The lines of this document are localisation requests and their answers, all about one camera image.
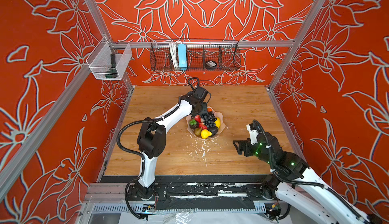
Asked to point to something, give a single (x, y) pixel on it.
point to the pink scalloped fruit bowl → (191, 132)
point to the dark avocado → (214, 129)
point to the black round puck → (210, 64)
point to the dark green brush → (112, 73)
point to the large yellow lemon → (218, 122)
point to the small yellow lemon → (205, 133)
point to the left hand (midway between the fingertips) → (203, 108)
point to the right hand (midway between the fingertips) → (237, 140)
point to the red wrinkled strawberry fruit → (202, 126)
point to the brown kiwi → (197, 131)
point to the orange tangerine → (209, 110)
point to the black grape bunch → (209, 118)
